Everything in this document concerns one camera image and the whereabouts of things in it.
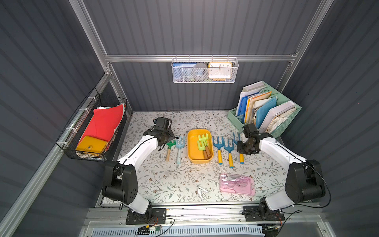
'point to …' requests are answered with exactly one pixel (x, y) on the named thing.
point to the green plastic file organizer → (238, 123)
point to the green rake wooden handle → (170, 144)
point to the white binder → (273, 112)
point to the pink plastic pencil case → (241, 184)
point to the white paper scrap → (200, 190)
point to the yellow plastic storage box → (195, 156)
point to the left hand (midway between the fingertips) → (167, 135)
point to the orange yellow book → (246, 114)
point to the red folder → (103, 123)
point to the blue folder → (242, 105)
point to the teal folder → (262, 112)
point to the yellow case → (92, 144)
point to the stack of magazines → (252, 99)
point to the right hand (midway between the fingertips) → (243, 149)
